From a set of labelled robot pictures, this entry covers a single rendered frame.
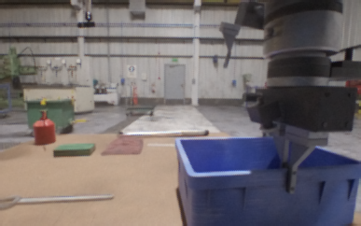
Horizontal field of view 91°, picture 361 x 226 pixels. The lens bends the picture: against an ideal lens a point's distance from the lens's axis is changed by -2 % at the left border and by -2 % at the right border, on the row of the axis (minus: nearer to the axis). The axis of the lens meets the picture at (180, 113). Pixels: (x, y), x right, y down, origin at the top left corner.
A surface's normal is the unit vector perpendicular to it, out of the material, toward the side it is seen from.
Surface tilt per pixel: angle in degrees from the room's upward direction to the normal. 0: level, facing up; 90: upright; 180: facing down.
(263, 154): 90
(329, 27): 90
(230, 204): 90
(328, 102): 90
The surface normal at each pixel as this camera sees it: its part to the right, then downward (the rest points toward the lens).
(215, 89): 0.02, 0.11
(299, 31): -0.52, 0.10
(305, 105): -0.99, 0.00
